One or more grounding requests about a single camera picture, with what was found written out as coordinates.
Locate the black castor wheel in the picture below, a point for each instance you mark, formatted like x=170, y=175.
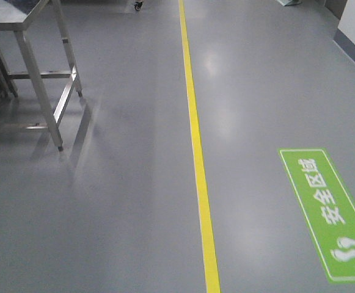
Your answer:
x=138, y=6

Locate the steel table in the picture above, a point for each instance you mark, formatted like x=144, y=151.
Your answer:
x=0, y=70
x=30, y=61

